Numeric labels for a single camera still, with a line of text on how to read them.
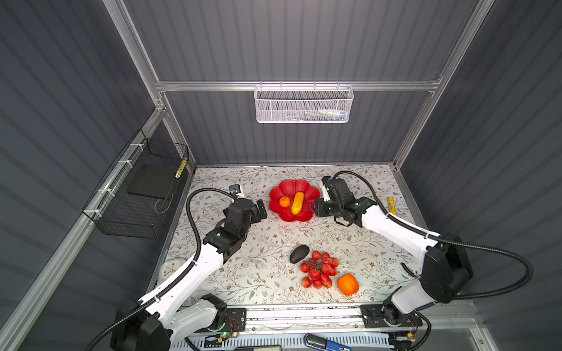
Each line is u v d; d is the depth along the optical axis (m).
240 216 0.57
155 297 0.41
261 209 0.72
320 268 0.80
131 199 0.72
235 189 0.68
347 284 0.76
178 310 0.45
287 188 1.08
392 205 1.02
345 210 0.63
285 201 1.02
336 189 0.66
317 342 0.66
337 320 0.74
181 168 0.82
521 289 0.43
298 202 1.01
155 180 0.77
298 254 0.85
